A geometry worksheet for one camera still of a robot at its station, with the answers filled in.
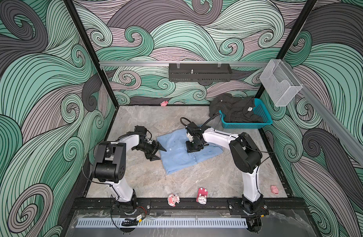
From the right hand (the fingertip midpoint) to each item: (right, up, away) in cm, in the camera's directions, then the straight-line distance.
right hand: (189, 150), depth 94 cm
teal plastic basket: (+55, +28, +16) cm, 64 cm away
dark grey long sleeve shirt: (+37, +28, +18) cm, 50 cm away
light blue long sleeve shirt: (-8, -2, -6) cm, 10 cm away
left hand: (-16, 0, -6) cm, 17 cm away
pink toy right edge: (+45, -17, -16) cm, 51 cm away
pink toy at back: (-19, +33, +24) cm, 45 cm away
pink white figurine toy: (-10, -20, -21) cm, 30 cm away
